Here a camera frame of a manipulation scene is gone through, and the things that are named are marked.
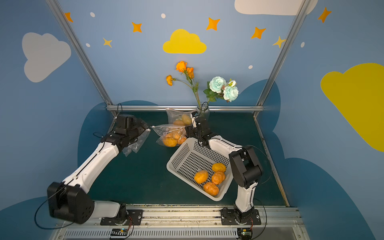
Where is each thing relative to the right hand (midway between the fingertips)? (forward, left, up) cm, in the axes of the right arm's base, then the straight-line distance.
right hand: (192, 124), depth 95 cm
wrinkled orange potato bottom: (-37, -12, -9) cm, 40 cm away
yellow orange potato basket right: (-24, -17, -10) cm, 31 cm away
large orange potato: (+10, +11, -11) cm, 19 cm away
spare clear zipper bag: (-3, +15, -9) cm, 18 cm away
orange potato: (-30, -7, -11) cm, 33 cm away
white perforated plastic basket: (-24, -9, -15) cm, 30 cm away
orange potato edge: (-8, +7, -7) cm, 13 cm away
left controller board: (-58, +33, -18) cm, 69 cm away
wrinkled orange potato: (-30, -16, -10) cm, 36 cm away
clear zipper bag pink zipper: (+17, +12, -12) cm, 24 cm away
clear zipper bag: (-13, +36, -10) cm, 39 cm away
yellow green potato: (+12, +6, -9) cm, 16 cm away
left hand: (-9, +28, +8) cm, 31 cm away
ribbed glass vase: (+9, -7, +2) cm, 11 cm away
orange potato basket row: (-9, +14, -8) cm, 19 cm away
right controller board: (-54, -30, -19) cm, 65 cm away
